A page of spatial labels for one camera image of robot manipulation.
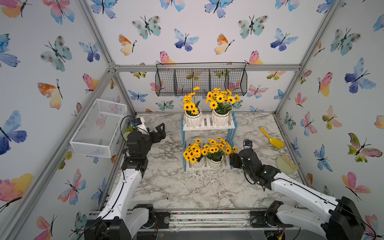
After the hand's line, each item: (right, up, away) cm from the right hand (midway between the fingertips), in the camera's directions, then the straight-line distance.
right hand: (235, 154), depth 82 cm
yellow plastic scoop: (+34, +5, +22) cm, 41 cm away
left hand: (-41, +16, -5) cm, 44 cm away
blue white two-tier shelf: (-15, +12, +28) cm, 33 cm away
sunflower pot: (-23, +1, -4) cm, 23 cm away
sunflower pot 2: (-12, +3, -4) cm, 13 cm away
